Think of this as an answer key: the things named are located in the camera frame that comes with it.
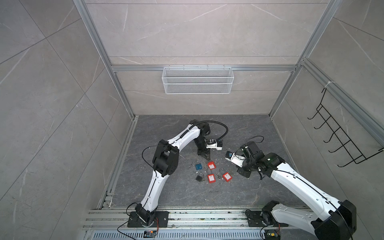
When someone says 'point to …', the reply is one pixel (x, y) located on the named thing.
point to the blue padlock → (199, 166)
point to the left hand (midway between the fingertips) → (207, 154)
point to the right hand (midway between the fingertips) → (238, 162)
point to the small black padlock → (199, 177)
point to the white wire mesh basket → (198, 80)
